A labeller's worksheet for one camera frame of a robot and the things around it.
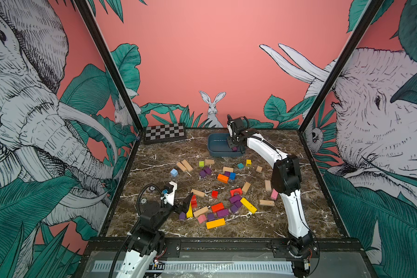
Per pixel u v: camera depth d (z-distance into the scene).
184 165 1.01
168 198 0.67
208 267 0.70
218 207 0.84
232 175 0.96
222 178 0.95
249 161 1.01
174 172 0.96
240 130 0.78
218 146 1.08
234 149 1.07
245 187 0.91
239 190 0.90
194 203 0.87
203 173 0.98
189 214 0.82
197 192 0.91
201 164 1.01
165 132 1.15
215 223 0.80
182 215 0.82
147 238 0.58
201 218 0.81
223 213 0.84
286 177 0.59
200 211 0.84
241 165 1.01
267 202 0.86
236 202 0.86
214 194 0.92
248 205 0.86
